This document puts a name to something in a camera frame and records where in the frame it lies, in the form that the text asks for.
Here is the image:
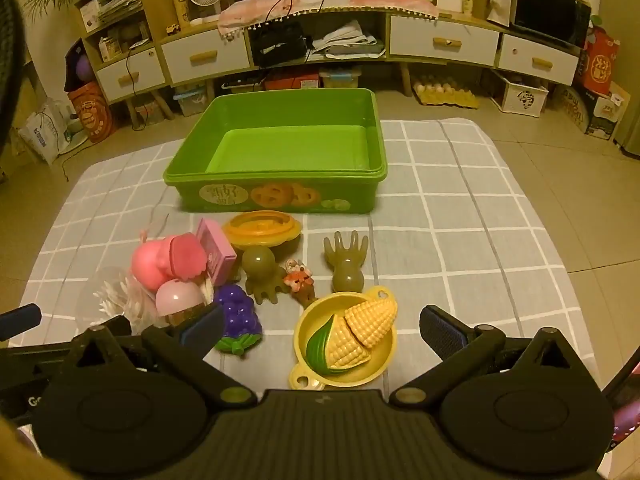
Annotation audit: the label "black bag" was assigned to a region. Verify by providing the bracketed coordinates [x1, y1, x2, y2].
[248, 21, 313, 67]

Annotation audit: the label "toy corn tip half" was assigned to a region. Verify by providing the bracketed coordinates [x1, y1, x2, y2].
[344, 296, 398, 350]

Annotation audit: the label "small pink box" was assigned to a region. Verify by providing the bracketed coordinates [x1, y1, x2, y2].
[195, 217, 237, 286]

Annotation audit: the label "grey checked blanket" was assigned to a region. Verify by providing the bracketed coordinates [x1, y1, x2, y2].
[7, 119, 608, 411]

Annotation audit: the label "yellow toy bowl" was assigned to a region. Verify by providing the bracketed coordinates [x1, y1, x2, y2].
[288, 286, 399, 392]

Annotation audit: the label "green plastic bin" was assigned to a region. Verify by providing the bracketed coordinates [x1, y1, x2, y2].
[162, 87, 389, 215]

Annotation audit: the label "stack of papers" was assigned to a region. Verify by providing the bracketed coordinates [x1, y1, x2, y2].
[315, 20, 386, 58]

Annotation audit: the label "black microwave oven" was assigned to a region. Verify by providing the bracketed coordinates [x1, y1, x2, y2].
[510, 0, 592, 51]

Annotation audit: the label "red shopping bag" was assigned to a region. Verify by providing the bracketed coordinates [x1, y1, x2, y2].
[67, 82, 118, 143]

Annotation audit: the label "egg carton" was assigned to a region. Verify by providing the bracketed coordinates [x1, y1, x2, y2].
[412, 75, 481, 110]

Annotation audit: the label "small red figurine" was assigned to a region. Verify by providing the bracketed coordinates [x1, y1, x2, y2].
[282, 258, 317, 309]

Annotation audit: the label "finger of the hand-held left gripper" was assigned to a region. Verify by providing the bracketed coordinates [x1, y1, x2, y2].
[0, 303, 43, 333]

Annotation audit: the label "red gift box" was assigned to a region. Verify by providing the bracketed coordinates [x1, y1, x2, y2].
[582, 27, 621, 96]

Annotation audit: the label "white cabinet drawer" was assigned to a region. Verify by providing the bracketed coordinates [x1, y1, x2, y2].
[96, 49, 166, 103]
[497, 34, 581, 86]
[161, 27, 251, 85]
[389, 15, 501, 67]

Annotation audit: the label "wooden cabinet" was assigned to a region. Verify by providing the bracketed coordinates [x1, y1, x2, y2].
[75, 0, 593, 131]

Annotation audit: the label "orange round lid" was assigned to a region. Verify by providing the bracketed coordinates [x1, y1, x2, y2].
[221, 210, 303, 251]

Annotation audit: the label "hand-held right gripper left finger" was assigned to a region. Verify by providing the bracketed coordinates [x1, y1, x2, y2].
[65, 302, 258, 407]

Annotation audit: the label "clear cotton swab container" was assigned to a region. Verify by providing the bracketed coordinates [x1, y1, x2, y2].
[87, 265, 166, 336]

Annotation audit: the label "toy corn husk half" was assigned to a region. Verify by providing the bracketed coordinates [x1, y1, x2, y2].
[306, 312, 372, 376]

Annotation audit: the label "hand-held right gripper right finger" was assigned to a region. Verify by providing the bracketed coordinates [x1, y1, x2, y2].
[390, 304, 584, 408]

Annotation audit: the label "pink pig toy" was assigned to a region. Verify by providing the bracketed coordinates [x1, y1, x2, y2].
[131, 210, 208, 292]

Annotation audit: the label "pink capsule egg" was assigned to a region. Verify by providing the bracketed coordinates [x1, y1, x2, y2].
[155, 280, 207, 328]

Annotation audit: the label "red flat box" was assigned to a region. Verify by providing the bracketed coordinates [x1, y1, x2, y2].
[265, 72, 321, 92]

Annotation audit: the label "cardboard box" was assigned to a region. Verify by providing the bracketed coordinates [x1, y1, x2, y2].
[552, 82, 631, 138]

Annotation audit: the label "purple toy grapes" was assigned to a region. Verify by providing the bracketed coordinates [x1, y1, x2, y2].
[212, 282, 263, 358]

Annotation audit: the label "pink tasselled cloth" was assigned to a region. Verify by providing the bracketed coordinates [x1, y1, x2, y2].
[218, 0, 441, 36]

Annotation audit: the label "olive hand toy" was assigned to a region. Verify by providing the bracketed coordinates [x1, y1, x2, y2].
[322, 231, 370, 293]

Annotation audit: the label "olive octopus toy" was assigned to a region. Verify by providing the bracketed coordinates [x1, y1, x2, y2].
[241, 246, 288, 306]

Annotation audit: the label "clear storage box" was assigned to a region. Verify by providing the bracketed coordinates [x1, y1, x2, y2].
[172, 87, 208, 118]

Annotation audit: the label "white storage basket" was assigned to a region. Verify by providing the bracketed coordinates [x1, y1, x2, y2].
[492, 72, 548, 118]

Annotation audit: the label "silver refrigerator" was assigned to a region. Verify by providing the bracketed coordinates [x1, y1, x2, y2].
[612, 75, 640, 156]

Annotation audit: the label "white sack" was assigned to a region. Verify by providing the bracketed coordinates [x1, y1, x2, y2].
[20, 97, 71, 166]

